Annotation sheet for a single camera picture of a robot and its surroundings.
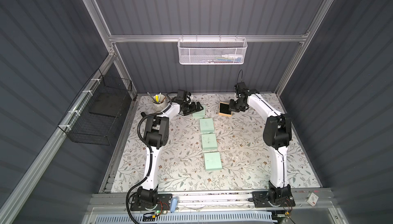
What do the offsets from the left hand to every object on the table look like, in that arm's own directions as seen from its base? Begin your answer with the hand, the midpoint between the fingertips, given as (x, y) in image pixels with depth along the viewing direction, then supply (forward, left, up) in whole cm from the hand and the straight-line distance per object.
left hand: (201, 110), depth 104 cm
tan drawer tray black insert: (-3, -15, +4) cm, 16 cm away
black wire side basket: (-18, +58, +13) cm, 62 cm away
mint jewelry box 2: (-11, -3, -3) cm, 12 cm away
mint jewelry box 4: (-34, -6, -3) cm, 35 cm away
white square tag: (-53, -53, -4) cm, 75 cm away
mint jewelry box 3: (-23, -4, -2) cm, 23 cm away
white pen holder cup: (+1, +27, +6) cm, 28 cm away
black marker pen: (-3, +40, 0) cm, 40 cm away
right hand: (-2, -21, +4) cm, 21 cm away
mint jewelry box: (-2, +1, -2) cm, 3 cm away
